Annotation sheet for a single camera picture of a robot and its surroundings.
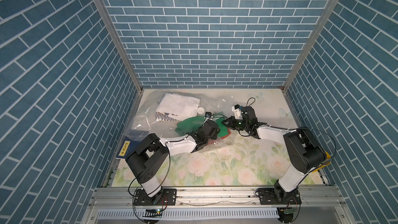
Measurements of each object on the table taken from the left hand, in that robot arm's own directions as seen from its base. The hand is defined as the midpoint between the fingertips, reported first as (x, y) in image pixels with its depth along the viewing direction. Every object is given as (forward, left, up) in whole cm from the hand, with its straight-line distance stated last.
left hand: (217, 128), depth 90 cm
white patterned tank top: (+16, +26, 0) cm, 30 cm away
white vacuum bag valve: (+15, +10, -2) cm, 18 cm away
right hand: (+4, -4, +1) cm, 5 cm away
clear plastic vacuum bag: (+5, +44, +1) cm, 45 cm away
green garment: (+4, +17, -3) cm, 18 cm away
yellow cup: (-20, -53, +5) cm, 57 cm away
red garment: (-8, +3, -2) cm, 8 cm away
